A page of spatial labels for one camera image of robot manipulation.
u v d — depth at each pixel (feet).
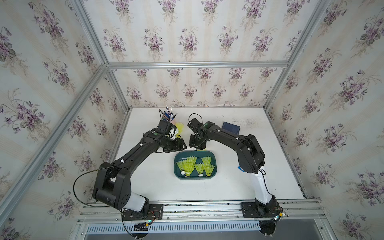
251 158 1.78
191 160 2.82
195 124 2.49
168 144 2.35
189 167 2.69
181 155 2.88
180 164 2.79
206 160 2.82
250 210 2.40
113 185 1.38
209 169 2.82
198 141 2.60
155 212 2.36
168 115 3.33
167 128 2.26
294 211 2.45
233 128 3.53
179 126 3.44
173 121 3.23
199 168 2.75
